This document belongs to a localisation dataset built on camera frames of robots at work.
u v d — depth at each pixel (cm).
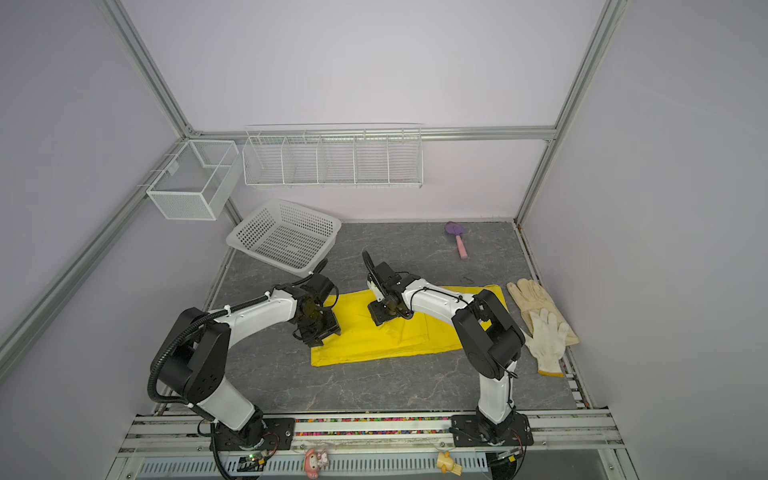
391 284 71
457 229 119
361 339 91
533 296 98
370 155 99
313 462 68
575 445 72
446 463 67
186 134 91
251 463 72
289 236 116
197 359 46
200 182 99
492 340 48
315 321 76
